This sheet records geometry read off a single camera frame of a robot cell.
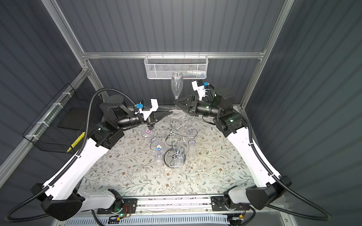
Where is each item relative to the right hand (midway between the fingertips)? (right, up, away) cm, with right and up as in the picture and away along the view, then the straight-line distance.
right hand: (176, 106), depth 56 cm
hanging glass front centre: (+2, -18, +4) cm, 19 cm away
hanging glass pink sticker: (-14, -11, +9) cm, 20 cm away
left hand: (-2, -1, -3) cm, 3 cm away
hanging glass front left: (-8, -18, +3) cm, 20 cm away
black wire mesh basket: (-61, -12, +8) cm, 63 cm away
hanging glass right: (+7, -11, +9) cm, 15 cm away
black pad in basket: (-54, -5, +16) cm, 57 cm away
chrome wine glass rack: (-3, -29, +32) cm, 43 cm away
